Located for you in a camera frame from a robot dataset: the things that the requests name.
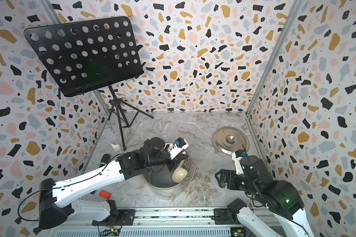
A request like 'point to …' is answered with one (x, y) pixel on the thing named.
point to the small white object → (116, 147)
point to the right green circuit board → (238, 231)
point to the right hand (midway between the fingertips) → (222, 176)
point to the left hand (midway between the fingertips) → (187, 154)
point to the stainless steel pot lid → (227, 139)
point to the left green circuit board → (110, 232)
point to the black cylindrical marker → (105, 160)
